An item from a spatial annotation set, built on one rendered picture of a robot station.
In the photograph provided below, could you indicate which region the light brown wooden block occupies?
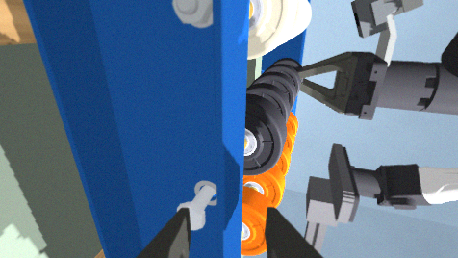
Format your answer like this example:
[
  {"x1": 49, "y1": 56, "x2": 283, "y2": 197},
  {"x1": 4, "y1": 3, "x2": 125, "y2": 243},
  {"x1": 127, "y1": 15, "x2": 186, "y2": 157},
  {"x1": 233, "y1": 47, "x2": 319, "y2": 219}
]
[
  {"x1": 94, "y1": 249, "x2": 105, "y2": 258},
  {"x1": 0, "y1": 0, "x2": 37, "y2": 45}
]

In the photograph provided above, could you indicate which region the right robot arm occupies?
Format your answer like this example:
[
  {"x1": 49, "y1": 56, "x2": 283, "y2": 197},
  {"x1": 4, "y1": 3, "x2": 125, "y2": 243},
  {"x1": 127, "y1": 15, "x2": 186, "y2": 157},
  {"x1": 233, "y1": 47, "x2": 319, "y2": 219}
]
[{"x1": 343, "y1": 0, "x2": 458, "y2": 222}]

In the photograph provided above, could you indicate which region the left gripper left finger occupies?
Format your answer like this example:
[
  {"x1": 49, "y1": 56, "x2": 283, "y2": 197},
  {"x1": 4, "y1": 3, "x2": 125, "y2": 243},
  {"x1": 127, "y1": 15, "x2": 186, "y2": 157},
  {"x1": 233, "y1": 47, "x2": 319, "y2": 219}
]
[{"x1": 136, "y1": 208, "x2": 191, "y2": 258}]

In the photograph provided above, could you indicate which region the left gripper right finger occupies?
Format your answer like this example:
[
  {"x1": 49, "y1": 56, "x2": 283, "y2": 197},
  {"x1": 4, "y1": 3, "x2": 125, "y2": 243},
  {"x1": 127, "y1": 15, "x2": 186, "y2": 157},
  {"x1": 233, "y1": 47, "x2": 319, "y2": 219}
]
[{"x1": 265, "y1": 207, "x2": 323, "y2": 258}]

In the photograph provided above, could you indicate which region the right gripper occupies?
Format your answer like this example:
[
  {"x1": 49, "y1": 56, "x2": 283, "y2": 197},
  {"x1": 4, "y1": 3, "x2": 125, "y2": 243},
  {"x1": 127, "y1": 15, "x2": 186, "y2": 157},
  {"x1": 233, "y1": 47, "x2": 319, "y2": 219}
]
[{"x1": 297, "y1": 0, "x2": 436, "y2": 120}]

